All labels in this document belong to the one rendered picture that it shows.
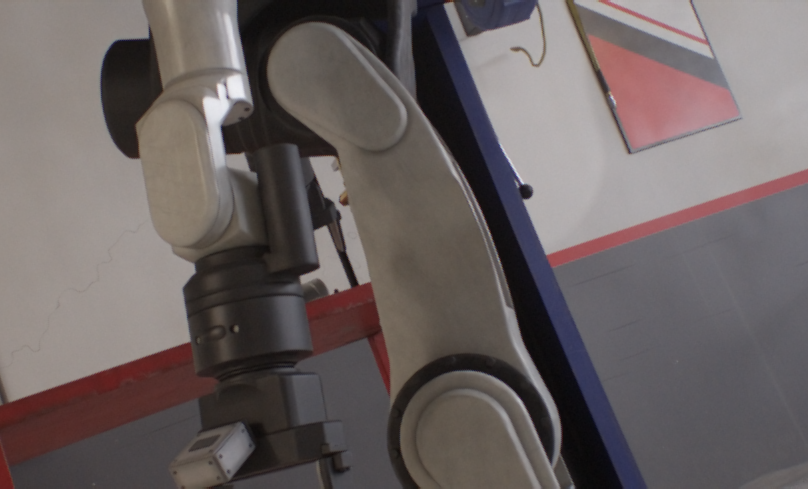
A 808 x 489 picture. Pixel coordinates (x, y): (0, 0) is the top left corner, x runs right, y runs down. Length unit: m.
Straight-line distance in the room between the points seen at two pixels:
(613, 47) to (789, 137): 0.92
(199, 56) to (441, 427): 0.36
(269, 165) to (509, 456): 0.32
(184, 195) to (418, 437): 0.29
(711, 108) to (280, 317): 5.24
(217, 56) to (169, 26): 0.04
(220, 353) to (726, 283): 5.01
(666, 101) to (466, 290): 4.91
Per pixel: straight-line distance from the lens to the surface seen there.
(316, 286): 2.02
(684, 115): 5.99
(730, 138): 6.08
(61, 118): 5.13
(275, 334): 0.90
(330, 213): 1.84
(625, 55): 5.96
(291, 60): 1.12
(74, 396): 1.66
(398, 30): 1.16
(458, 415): 1.04
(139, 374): 1.68
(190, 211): 0.91
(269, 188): 0.92
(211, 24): 0.98
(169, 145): 0.93
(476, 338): 1.09
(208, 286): 0.91
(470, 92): 2.56
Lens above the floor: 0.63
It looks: 9 degrees up
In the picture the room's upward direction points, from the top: 21 degrees counter-clockwise
